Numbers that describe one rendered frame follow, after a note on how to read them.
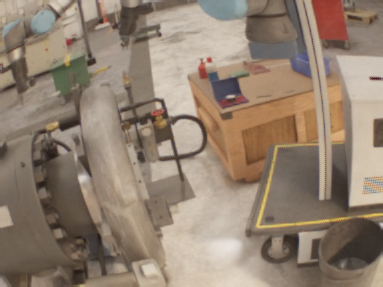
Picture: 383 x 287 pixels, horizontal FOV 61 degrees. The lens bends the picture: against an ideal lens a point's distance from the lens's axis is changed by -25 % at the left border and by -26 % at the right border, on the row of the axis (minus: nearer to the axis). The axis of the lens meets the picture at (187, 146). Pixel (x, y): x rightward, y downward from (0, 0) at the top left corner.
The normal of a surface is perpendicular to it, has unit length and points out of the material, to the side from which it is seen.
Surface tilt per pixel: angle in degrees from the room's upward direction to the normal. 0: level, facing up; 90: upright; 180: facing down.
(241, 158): 90
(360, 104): 90
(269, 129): 90
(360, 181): 90
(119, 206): 71
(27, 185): 44
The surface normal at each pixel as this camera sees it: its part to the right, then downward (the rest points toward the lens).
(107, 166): 0.07, -0.20
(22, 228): 0.16, 0.16
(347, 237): -0.17, 0.44
